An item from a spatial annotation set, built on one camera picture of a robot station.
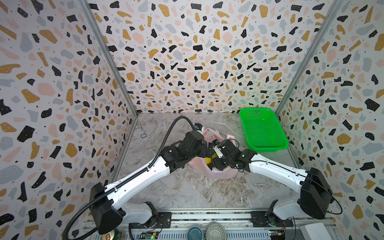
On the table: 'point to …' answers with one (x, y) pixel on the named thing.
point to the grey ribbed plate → (215, 231)
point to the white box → (314, 231)
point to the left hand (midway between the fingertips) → (206, 142)
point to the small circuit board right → (277, 234)
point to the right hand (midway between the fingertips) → (213, 158)
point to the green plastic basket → (264, 132)
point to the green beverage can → (116, 234)
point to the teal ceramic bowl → (195, 233)
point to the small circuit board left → (149, 235)
